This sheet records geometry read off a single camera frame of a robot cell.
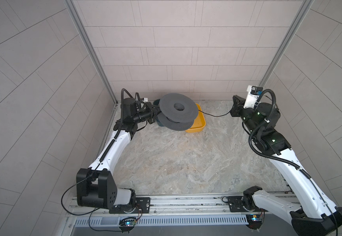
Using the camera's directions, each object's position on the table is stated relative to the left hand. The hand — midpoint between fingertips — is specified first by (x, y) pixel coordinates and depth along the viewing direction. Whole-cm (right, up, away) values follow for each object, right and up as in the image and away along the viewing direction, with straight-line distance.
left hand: (167, 106), depth 72 cm
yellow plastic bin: (+20, -11, +31) cm, 38 cm away
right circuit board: (+41, -54, -4) cm, 68 cm away
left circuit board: (-17, -52, -7) cm, 56 cm away
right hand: (+29, +5, -7) cm, 31 cm away
